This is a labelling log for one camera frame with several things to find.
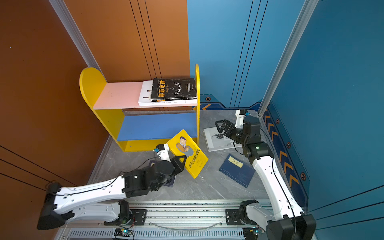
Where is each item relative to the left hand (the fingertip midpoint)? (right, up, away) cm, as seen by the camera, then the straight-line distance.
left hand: (188, 157), depth 67 cm
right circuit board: (+30, -38, +4) cm, 48 cm away
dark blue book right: (+28, -13, +22) cm, 38 cm away
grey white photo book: (+17, +4, +32) cm, 36 cm away
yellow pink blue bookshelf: (-33, +12, +23) cm, 42 cm away
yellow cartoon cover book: (-3, +5, +4) cm, 7 cm away
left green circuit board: (-32, -37, +4) cm, 49 cm away
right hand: (+14, +15, +6) cm, 21 cm away
